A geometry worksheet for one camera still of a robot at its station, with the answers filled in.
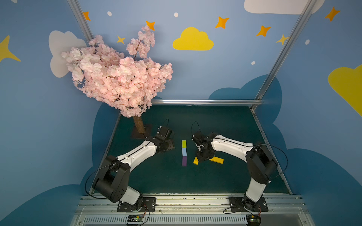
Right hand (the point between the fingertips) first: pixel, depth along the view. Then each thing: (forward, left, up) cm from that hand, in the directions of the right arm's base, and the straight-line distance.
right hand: (202, 157), depth 89 cm
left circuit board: (-34, +36, -4) cm, 50 cm away
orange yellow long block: (0, -10, -3) cm, 11 cm away
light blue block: (+4, +12, -2) cm, 13 cm away
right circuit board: (-31, -27, -6) cm, 41 cm away
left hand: (+6, +21, +5) cm, 23 cm away
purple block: (-2, +12, -3) cm, 12 cm away
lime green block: (+11, +13, -2) cm, 17 cm away
